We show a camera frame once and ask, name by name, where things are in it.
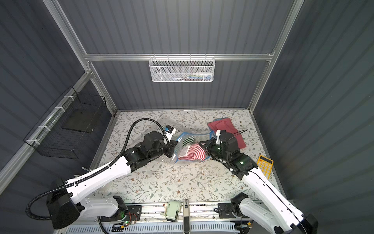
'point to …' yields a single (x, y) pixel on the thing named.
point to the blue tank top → (219, 119)
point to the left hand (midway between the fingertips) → (178, 144)
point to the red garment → (226, 124)
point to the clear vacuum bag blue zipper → (189, 134)
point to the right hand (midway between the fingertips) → (200, 142)
